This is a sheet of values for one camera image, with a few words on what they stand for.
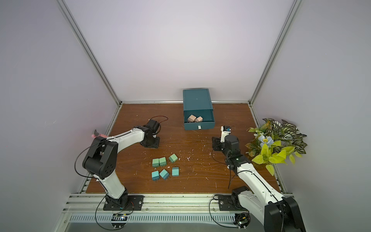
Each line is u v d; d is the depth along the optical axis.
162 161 0.85
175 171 0.82
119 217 0.71
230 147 0.61
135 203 0.73
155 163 0.85
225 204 0.72
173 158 0.87
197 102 0.92
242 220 0.70
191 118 0.88
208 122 0.88
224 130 0.73
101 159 0.48
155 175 0.81
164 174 0.81
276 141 0.66
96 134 0.83
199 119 0.85
